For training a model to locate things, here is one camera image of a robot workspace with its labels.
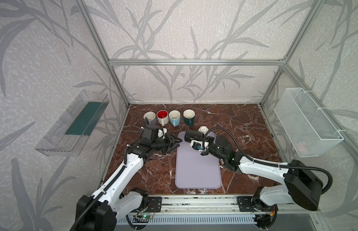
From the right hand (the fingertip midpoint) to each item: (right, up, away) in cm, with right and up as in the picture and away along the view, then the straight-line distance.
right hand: (196, 131), depth 79 cm
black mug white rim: (-4, -2, +1) cm, 4 cm away
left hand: (-7, -3, -5) cm, 9 cm away
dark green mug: (-4, +9, +22) cm, 24 cm away
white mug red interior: (-24, +8, +28) cm, 38 cm away
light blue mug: (-15, +8, +25) cm, 30 cm away
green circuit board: (-25, -41, -9) cm, 49 cm away
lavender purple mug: (-32, +8, +26) cm, 42 cm away
